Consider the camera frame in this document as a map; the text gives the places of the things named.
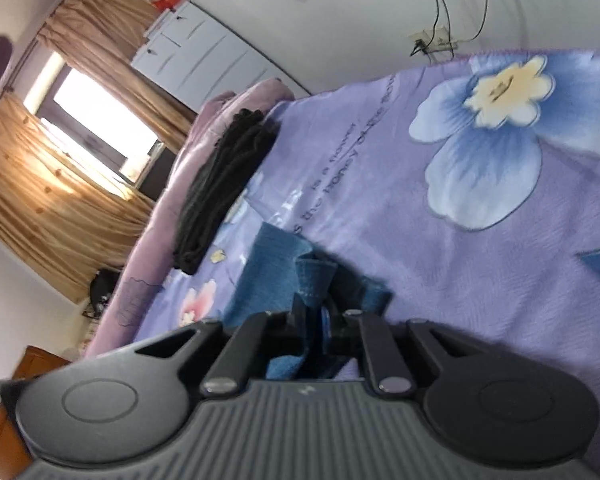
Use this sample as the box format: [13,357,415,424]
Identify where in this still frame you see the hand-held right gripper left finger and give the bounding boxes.
[130,295,308,398]

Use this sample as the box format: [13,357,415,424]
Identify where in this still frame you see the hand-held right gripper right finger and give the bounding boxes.
[320,300,483,396]

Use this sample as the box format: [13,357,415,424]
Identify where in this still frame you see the blue denim pants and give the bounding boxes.
[222,222,391,381]

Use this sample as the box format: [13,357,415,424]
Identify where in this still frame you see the purple floral bedsheet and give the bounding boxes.
[145,47,600,411]

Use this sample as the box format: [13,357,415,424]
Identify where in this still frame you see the pink quilt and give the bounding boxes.
[82,77,296,361]

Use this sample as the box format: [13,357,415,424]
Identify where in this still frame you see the black folded clothes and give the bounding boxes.
[172,107,281,276]

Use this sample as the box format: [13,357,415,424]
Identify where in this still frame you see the small dark object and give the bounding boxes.
[89,269,127,313]

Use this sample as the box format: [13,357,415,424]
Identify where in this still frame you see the black box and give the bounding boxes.
[139,147,178,202]

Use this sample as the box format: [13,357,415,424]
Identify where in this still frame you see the wooden headboard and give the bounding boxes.
[0,345,71,480]

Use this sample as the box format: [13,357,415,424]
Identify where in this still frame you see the tan curtain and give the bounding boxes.
[0,95,156,306]
[35,0,196,136]

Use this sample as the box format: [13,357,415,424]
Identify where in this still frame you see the white wardrobe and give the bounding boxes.
[130,0,311,106]

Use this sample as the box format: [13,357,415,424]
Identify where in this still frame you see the window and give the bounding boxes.
[25,52,163,186]

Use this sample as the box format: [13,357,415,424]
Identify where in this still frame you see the white wall socket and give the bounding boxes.
[407,25,458,54]

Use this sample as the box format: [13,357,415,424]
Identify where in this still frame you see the black cable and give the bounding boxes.
[450,0,490,43]
[411,0,451,56]

